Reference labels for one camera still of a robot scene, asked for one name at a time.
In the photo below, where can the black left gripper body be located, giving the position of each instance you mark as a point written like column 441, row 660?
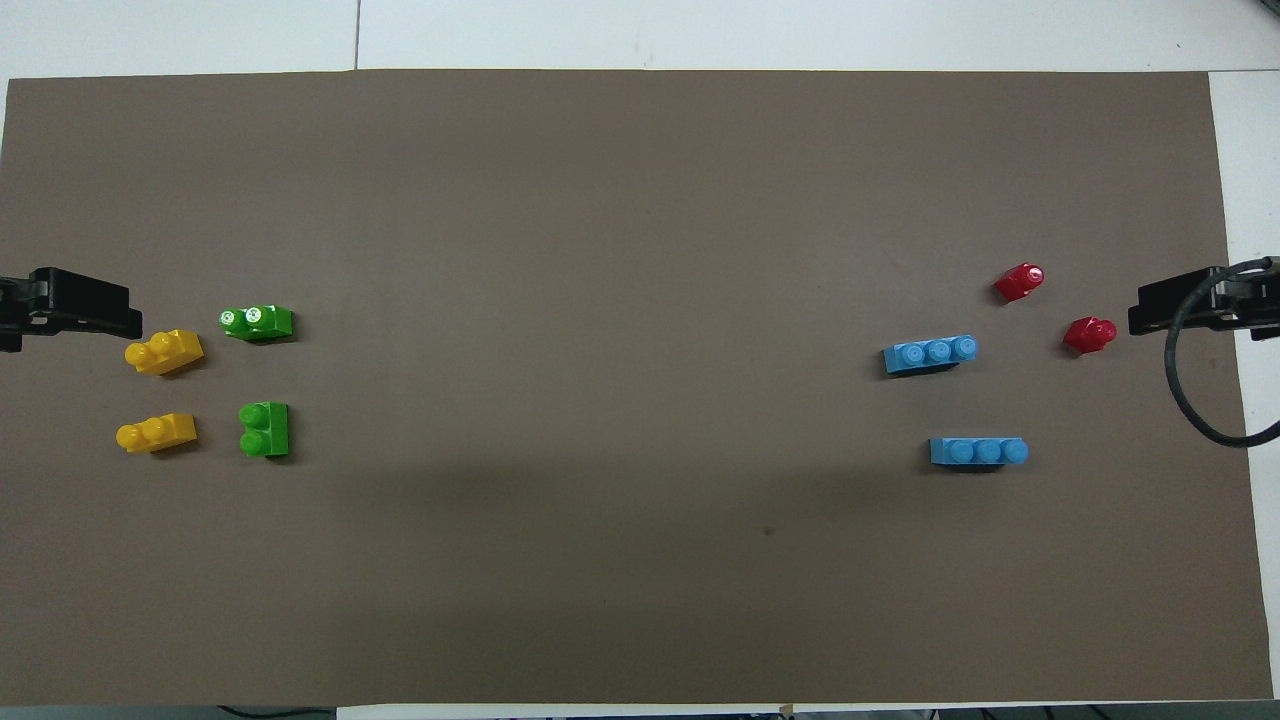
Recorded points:
column 12, row 305

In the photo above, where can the green brick with white studs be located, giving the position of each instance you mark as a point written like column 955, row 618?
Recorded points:
column 262, row 322

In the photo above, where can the yellow two-stud toy brick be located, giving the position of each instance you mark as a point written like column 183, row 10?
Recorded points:
column 170, row 355
column 160, row 432

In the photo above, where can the blue three-stud toy brick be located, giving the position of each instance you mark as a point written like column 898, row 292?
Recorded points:
column 978, row 452
column 930, row 354

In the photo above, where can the plain green two-stud brick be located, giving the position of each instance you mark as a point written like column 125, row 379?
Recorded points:
column 268, row 430

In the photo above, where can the brown table mat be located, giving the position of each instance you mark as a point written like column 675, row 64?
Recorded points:
column 620, row 250

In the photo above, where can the red one-stud toy brick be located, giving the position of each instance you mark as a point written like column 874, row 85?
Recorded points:
column 1018, row 283
column 1088, row 334

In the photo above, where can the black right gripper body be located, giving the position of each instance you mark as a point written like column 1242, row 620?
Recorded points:
column 1250, row 305

